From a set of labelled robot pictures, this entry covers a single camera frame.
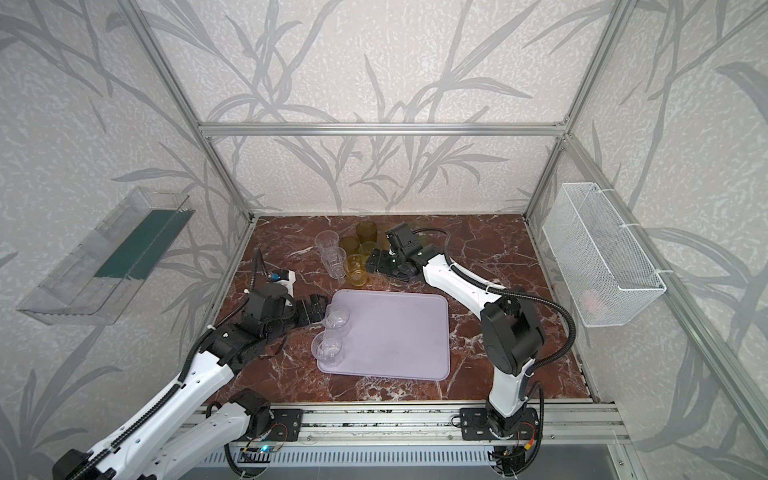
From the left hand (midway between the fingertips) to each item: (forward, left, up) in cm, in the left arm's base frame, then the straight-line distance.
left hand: (320, 294), depth 78 cm
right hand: (+13, -14, -2) cm, 19 cm away
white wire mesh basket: (-4, -64, +18) cm, 67 cm away
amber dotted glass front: (+27, -3, -13) cm, 30 cm away
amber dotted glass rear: (+32, -8, -12) cm, 35 cm away
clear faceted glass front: (-9, 0, -16) cm, 19 cm away
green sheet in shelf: (0, +35, +18) cm, 39 cm away
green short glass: (+25, -10, -13) cm, 30 cm away
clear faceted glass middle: (+22, +2, -15) cm, 27 cm away
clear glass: (+28, +6, -12) cm, 31 cm away
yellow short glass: (+18, -6, -16) cm, 25 cm away
